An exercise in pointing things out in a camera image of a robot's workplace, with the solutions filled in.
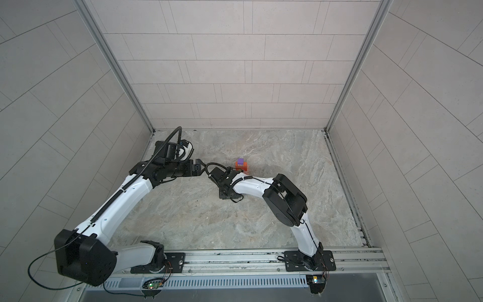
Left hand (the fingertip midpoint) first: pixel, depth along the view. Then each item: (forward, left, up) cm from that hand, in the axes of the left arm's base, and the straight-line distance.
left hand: (204, 164), depth 78 cm
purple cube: (+14, -14, -18) cm, 27 cm away
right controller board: (-39, -44, -18) cm, 62 cm away
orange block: (+9, -16, -17) cm, 25 cm away
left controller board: (-40, +13, -14) cm, 45 cm away
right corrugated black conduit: (0, -3, 0) cm, 3 cm away
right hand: (-5, -8, -21) cm, 23 cm away
